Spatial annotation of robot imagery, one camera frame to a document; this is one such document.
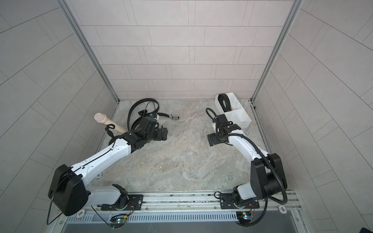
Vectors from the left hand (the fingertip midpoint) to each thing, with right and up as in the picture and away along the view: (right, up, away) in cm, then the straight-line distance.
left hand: (165, 130), depth 84 cm
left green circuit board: (-18, -39, -18) cm, 46 cm away
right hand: (+31, -5, +5) cm, 32 cm away
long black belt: (+37, +21, +23) cm, 49 cm away
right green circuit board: (+41, -39, -15) cm, 59 cm away
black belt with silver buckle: (+2, +7, +21) cm, 22 cm away
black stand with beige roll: (-29, +8, -13) cm, 33 cm away
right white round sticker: (+60, -36, -14) cm, 72 cm away
